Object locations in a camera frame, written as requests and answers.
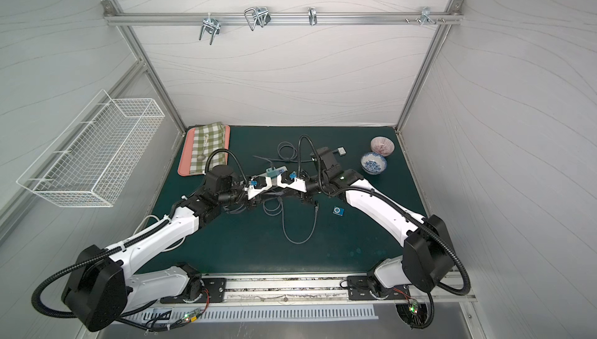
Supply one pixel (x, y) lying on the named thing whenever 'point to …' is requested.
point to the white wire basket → (92, 159)
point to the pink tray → (185, 162)
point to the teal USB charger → (271, 172)
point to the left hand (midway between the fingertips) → (274, 189)
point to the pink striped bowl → (382, 145)
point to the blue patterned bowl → (373, 162)
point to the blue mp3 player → (338, 211)
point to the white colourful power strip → (279, 170)
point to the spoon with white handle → (202, 157)
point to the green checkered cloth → (216, 141)
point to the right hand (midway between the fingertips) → (283, 189)
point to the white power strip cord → (158, 218)
